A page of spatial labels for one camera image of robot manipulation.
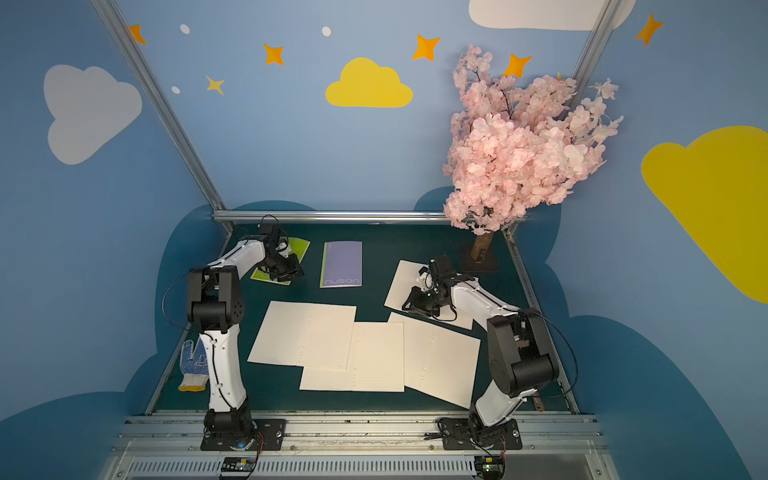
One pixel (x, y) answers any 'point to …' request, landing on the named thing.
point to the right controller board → (490, 467)
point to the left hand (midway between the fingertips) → (298, 271)
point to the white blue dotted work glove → (194, 366)
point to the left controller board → (238, 464)
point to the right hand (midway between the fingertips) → (409, 305)
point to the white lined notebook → (342, 264)
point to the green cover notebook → (297, 247)
